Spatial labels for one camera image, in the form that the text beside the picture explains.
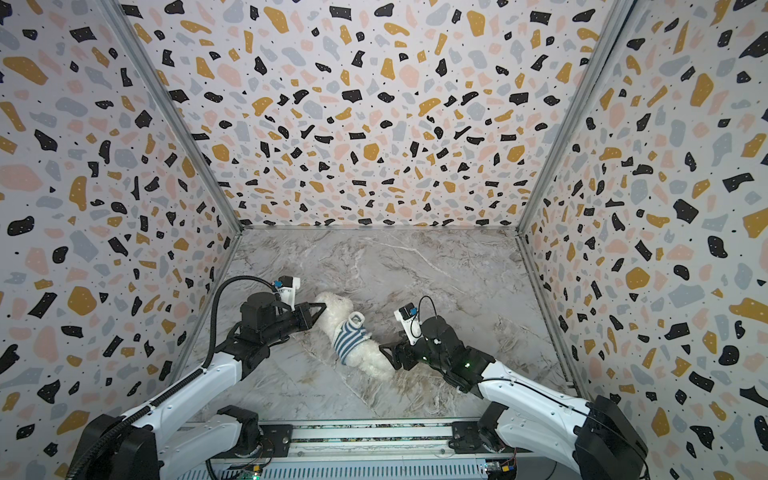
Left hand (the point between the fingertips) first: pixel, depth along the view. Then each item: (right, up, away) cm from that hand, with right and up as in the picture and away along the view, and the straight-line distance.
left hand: (330, 302), depth 80 cm
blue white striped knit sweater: (+6, -8, -2) cm, 10 cm away
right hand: (+16, -8, -4) cm, 19 cm away
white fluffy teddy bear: (0, -2, +2) cm, 3 cm away
